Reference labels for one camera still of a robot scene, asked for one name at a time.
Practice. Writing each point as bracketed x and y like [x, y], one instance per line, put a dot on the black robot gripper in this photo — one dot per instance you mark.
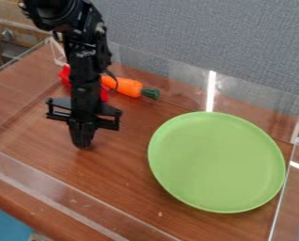
[100, 115]

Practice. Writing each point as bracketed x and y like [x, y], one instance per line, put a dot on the orange toy carrot green top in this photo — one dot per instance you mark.
[129, 87]

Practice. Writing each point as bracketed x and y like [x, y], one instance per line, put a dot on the red plastic block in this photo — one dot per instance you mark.
[64, 78]

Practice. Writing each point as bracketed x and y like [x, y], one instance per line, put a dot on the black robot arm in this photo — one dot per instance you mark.
[76, 20]

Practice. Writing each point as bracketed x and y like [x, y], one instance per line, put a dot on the green round plate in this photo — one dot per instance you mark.
[216, 162]

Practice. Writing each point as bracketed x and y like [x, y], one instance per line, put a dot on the wooden shelf with metal knob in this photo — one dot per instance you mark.
[20, 34]

